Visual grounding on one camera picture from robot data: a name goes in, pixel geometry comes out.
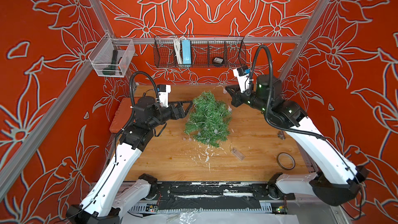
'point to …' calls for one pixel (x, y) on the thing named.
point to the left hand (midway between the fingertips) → (186, 101)
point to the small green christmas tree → (209, 120)
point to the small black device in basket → (217, 60)
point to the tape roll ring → (281, 165)
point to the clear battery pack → (239, 155)
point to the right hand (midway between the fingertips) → (223, 86)
